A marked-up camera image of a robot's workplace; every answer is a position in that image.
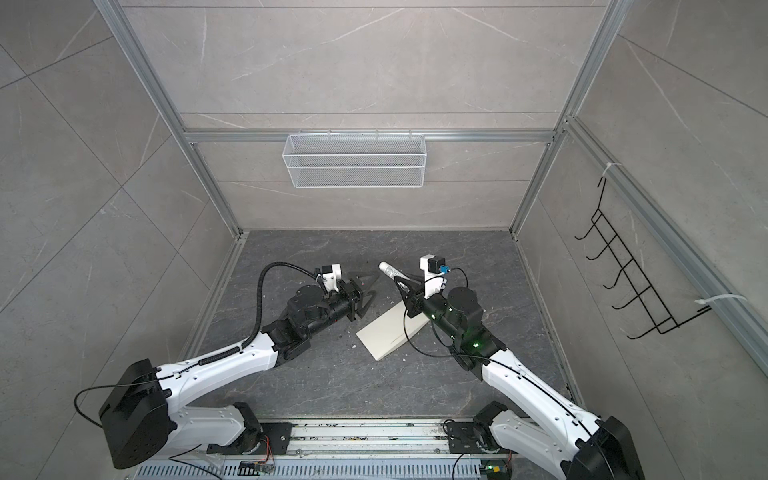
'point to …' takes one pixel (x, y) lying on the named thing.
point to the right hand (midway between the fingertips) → (399, 275)
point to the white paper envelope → (383, 335)
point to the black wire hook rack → (664, 321)
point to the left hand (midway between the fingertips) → (381, 276)
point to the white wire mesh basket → (356, 160)
